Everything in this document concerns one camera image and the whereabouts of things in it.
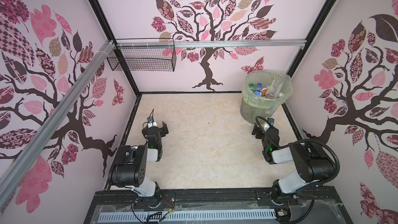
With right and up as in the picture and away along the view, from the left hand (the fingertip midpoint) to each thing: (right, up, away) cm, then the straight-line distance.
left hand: (156, 124), depth 93 cm
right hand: (+67, +1, -1) cm, 67 cm away
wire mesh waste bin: (+58, +7, +3) cm, 59 cm away
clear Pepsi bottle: (+62, +20, -4) cm, 65 cm away
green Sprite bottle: (+61, +24, +4) cm, 66 cm away
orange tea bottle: (+67, +21, 0) cm, 70 cm away
